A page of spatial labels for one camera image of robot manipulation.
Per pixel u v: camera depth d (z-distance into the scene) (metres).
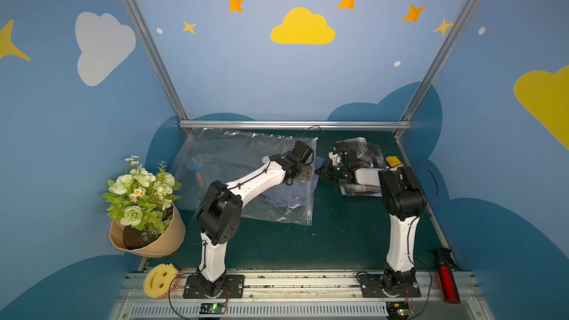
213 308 0.71
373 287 0.74
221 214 0.49
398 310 0.71
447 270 0.76
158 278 0.74
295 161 0.70
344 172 0.85
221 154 1.11
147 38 0.83
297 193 0.96
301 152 0.70
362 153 1.08
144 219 0.64
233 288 0.74
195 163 1.04
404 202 0.57
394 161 1.08
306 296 0.73
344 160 0.88
